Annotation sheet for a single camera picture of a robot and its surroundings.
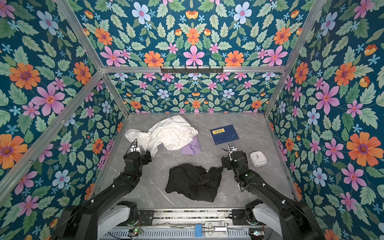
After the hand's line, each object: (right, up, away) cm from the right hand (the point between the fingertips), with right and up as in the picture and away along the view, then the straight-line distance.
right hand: (231, 154), depth 87 cm
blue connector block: (-19, -34, -17) cm, 42 cm away
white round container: (+17, -4, +4) cm, 18 cm away
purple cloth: (-24, +2, +12) cm, 26 cm away
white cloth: (-38, +12, +14) cm, 42 cm away
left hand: (-53, +4, -2) cm, 53 cm away
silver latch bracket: (-12, -31, -19) cm, 39 cm away
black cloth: (-21, -13, -10) cm, 27 cm away
